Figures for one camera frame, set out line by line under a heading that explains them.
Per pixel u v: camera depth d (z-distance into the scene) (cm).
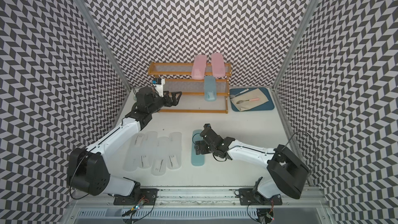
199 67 90
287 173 42
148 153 84
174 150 92
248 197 74
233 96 112
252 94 110
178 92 73
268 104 107
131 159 82
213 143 64
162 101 72
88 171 41
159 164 82
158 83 70
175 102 74
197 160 84
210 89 93
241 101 108
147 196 73
